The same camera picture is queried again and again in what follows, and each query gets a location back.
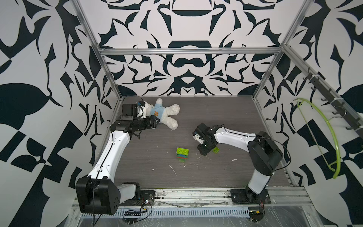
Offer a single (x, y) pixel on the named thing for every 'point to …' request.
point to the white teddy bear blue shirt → (163, 113)
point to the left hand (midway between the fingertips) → (153, 118)
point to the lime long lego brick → (182, 151)
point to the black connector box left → (132, 214)
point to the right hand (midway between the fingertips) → (203, 148)
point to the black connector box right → (255, 215)
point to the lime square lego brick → (215, 150)
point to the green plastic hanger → (337, 173)
